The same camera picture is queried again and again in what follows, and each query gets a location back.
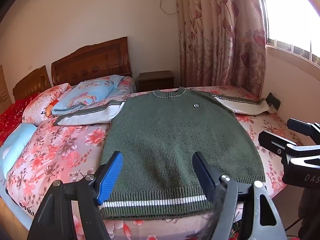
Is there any large carved wooden headboard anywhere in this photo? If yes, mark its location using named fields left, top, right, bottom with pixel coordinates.
left=51, top=36, right=132, bottom=87

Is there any green knit sweater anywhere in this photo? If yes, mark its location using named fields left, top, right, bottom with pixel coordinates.
left=52, top=87, right=278, bottom=221

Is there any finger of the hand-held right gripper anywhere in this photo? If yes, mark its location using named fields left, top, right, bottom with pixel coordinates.
left=258, top=131, right=320, bottom=161
left=287, top=118, right=320, bottom=140

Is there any window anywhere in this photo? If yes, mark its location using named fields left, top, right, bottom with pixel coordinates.
left=255, top=0, right=320, bottom=64

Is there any pink floral pillow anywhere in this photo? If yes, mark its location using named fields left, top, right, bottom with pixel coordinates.
left=24, top=83, right=73, bottom=127

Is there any dark wooden nightstand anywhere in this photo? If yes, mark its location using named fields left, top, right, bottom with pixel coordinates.
left=138, top=70, right=175, bottom=92

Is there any pink floral curtain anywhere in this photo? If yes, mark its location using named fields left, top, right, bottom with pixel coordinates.
left=172, top=0, right=267, bottom=98

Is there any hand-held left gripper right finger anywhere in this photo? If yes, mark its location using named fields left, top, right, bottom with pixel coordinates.
left=192, top=151, right=288, bottom=240

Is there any light blue pillow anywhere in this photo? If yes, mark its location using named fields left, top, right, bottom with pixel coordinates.
left=0, top=123, right=38, bottom=179

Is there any folded blue floral quilt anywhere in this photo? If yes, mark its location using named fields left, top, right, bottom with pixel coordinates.
left=51, top=74, right=124, bottom=117

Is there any bed with pink floral sheet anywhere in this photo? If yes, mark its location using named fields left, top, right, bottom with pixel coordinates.
left=5, top=76, right=298, bottom=240

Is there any small wooden headboard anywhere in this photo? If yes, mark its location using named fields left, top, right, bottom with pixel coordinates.
left=12, top=65, right=52, bottom=100

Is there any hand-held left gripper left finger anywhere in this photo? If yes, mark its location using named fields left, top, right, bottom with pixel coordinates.
left=27, top=151, right=124, bottom=240

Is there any beige wardrobe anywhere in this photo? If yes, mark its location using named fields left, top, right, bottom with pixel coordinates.
left=0, top=65, right=12, bottom=105

